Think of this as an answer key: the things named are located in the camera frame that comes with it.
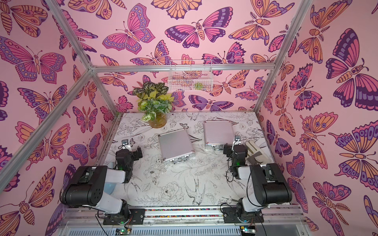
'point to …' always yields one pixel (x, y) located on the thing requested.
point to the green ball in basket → (198, 86)
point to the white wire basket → (190, 75)
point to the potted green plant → (154, 102)
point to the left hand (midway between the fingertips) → (132, 146)
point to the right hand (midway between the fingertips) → (236, 143)
